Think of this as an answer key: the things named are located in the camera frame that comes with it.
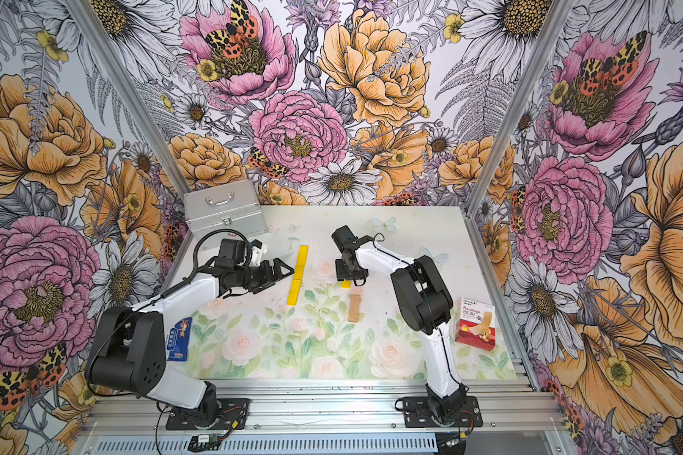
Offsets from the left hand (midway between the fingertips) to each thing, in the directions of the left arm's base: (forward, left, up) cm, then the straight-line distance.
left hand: (284, 283), depth 89 cm
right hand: (+5, -20, -7) cm, 22 cm away
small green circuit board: (-39, +17, -12) cm, 44 cm away
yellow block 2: (+2, -2, -9) cm, 9 cm away
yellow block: (+14, -3, -10) cm, 17 cm away
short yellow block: (+4, -19, -9) cm, 22 cm away
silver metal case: (+28, +21, +6) cm, 35 cm away
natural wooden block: (-4, -22, -8) cm, 24 cm away
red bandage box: (-13, -58, -5) cm, 59 cm away
